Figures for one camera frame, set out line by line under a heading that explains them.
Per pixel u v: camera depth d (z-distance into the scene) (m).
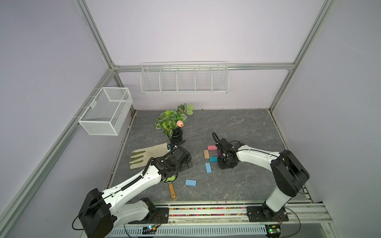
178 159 0.60
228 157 0.67
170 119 0.79
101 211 0.39
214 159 0.92
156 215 0.74
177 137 0.96
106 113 0.84
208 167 0.89
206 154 0.96
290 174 0.48
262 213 0.66
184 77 0.99
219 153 0.81
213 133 0.82
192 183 0.84
